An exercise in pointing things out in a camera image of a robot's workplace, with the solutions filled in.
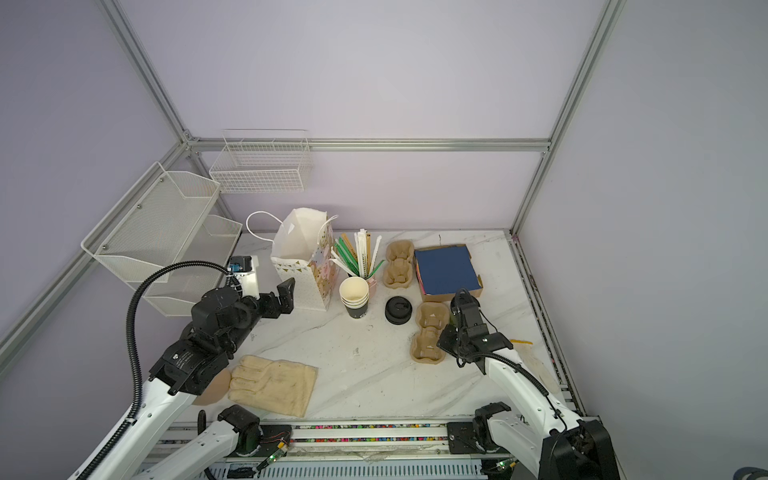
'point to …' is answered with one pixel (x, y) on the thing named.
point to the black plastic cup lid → (398, 310)
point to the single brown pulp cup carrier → (431, 318)
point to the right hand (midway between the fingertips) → (437, 340)
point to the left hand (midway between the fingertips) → (273, 285)
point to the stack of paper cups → (354, 292)
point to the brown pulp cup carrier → (399, 265)
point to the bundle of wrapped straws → (355, 256)
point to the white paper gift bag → (304, 250)
